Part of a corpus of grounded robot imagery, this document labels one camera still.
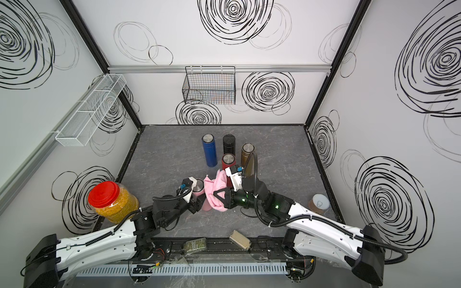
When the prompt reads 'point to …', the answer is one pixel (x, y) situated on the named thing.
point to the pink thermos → (198, 189)
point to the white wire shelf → (79, 128)
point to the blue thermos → (210, 150)
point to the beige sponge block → (240, 239)
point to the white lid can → (319, 203)
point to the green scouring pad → (191, 246)
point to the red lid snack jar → (112, 201)
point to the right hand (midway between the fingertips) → (213, 197)
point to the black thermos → (229, 144)
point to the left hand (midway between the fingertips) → (203, 188)
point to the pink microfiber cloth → (212, 185)
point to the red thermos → (228, 160)
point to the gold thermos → (247, 149)
